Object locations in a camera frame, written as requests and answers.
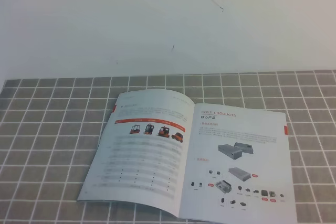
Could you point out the white product brochure book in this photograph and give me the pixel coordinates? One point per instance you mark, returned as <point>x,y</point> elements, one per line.
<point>205,162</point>

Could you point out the grey checkered tablecloth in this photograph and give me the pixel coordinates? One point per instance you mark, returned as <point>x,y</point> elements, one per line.
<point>50,129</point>

